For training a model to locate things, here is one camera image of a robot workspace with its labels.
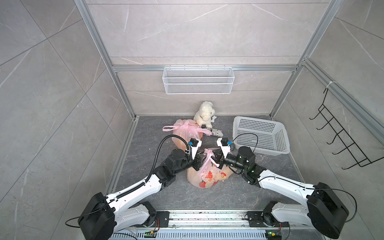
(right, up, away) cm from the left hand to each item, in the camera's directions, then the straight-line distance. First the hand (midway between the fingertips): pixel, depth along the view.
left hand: (207, 150), depth 73 cm
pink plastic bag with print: (-11, +10, +19) cm, 24 cm away
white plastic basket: (+45, +5, +34) cm, 57 cm away
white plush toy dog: (-1, +19, +26) cm, 32 cm away
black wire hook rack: (+62, +4, -8) cm, 63 cm away
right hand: (+1, -1, +1) cm, 1 cm away
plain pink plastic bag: (+1, -13, +2) cm, 13 cm away
